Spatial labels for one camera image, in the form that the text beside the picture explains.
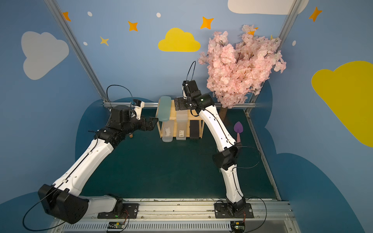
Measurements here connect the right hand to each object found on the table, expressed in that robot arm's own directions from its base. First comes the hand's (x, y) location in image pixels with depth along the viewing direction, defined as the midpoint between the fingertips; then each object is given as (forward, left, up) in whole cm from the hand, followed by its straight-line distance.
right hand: (185, 101), depth 83 cm
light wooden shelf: (-16, -4, +4) cm, 17 cm away
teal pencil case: (+5, +14, -12) cm, 19 cm away
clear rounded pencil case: (-5, +13, -28) cm, 31 cm away
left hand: (-12, +18, -1) cm, 22 cm away
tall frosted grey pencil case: (-3, +2, -9) cm, 10 cm away
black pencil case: (+3, -6, -30) cm, 31 cm away
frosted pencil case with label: (-2, +3, -27) cm, 27 cm away
